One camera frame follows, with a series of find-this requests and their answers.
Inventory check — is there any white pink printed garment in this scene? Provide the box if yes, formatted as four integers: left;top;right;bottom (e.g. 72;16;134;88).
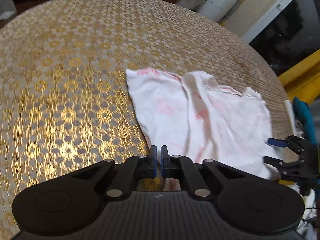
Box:
126;68;278;179

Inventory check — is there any yellow curtain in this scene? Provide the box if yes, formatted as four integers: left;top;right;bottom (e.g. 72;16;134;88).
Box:
220;0;319;103

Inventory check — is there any gold lace tablecloth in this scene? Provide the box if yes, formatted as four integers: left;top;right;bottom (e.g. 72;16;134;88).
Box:
1;0;292;239

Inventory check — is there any blue gloved right hand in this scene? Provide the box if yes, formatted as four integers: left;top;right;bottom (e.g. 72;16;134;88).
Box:
293;96;317;145

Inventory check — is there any folded white clothes stack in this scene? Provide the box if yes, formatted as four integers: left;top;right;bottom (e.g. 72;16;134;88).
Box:
284;100;297;136

